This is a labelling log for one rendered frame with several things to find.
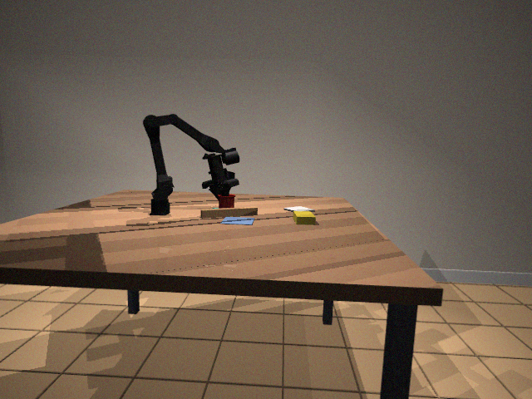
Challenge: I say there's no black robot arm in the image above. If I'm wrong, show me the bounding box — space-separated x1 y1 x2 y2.
143 114 239 215

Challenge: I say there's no tan flat bar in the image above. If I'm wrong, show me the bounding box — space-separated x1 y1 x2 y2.
201 207 258 219

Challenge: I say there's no white square block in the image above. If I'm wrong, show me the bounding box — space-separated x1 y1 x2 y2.
283 206 315 212

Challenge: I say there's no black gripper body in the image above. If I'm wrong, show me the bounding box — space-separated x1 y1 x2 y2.
202 166 239 189

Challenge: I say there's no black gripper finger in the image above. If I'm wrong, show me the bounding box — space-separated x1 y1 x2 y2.
209 186 222 200
219 187 232 196

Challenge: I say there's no yellow flat block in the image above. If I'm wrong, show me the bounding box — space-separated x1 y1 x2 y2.
293 211 316 225

